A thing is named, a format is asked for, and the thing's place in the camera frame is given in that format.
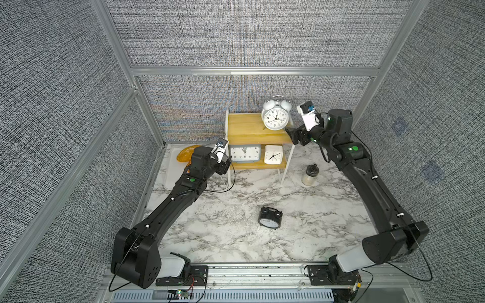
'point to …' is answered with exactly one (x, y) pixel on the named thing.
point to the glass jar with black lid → (309, 179)
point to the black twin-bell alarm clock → (269, 217)
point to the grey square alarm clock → (245, 153)
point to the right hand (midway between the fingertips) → (299, 115)
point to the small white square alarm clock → (273, 154)
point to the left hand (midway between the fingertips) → (226, 150)
